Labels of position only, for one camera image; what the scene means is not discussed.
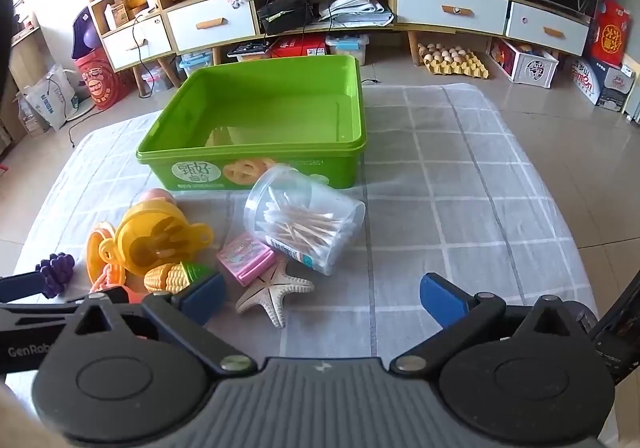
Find purple toy grapes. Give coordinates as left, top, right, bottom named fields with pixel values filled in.
left=35, top=253, right=76, bottom=299

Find yellow egg tray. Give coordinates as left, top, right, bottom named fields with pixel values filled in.
left=417, top=42, right=490, bottom=79

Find clear box with blue contents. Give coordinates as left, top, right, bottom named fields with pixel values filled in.
left=325, top=34, right=370, bottom=66

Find black floor cable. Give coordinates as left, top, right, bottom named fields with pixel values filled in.
left=67, top=98, right=101, bottom=149

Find flat red box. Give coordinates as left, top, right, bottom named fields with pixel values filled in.
left=267, top=34, right=328, bottom=59

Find black bag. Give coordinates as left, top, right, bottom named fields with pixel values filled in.
left=257, top=0, right=321, bottom=36

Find pale starfish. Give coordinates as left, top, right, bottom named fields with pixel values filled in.
left=235, top=255, right=316, bottom=329

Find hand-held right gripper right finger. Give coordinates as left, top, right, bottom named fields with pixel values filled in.
left=390, top=273, right=592, bottom=377

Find grey checked cloth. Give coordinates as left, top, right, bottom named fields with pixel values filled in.
left=2, top=82, right=601, bottom=399

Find small clear storage box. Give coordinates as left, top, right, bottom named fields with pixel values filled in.
left=140, top=65, right=173, bottom=93

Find red printed bag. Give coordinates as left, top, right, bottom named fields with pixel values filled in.
left=74, top=48, right=132, bottom=109

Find black lid storage box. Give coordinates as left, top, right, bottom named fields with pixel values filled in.
left=227, top=42, right=271, bottom=62

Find pile of folded papers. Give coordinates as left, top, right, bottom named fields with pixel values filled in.
left=317, top=0, right=396, bottom=26

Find white plastic crate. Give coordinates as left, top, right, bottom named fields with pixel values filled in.
left=489, top=36, right=560, bottom=88

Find white blue carton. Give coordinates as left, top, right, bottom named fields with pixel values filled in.
left=567, top=55, right=636, bottom=113

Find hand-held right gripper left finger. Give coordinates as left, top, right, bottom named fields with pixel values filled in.
left=55, top=272, right=259, bottom=377

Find orange toy plate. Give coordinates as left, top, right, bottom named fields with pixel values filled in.
left=85, top=222, right=128, bottom=296

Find yellow toy pot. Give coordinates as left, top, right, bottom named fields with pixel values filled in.
left=100, top=202, right=213, bottom=279

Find clear cotton swab jar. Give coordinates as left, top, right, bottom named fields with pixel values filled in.
left=243, top=164, right=367, bottom=276

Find small pink box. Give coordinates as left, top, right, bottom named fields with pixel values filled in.
left=216, top=231, right=277, bottom=286

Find person's left forearm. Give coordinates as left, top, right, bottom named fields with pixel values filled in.
left=0, top=380, right=36, bottom=448

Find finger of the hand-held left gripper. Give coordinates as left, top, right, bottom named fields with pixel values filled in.
left=0, top=273, right=44, bottom=303
left=0, top=300, right=91, bottom=325

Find red gift box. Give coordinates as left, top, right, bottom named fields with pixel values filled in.
left=585, top=0, right=632, bottom=68

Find white plastic bag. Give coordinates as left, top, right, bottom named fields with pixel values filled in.
left=12, top=64, right=81, bottom=131

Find yellow toy corn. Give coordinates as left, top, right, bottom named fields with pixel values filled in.
left=144, top=260, right=219, bottom=296

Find green plastic box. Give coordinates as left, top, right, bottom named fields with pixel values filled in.
left=136, top=54, right=369, bottom=191

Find white cabinet drawer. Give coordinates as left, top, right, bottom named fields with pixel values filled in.
left=166, top=0, right=258, bottom=53
left=102, top=15, right=173, bottom=71
left=505, top=2, right=591, bottom=57
left=395, top=0, right=511, bottom=36

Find blue lid storage box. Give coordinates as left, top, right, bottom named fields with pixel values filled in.
left=179, top=52, right=213, bottom=78

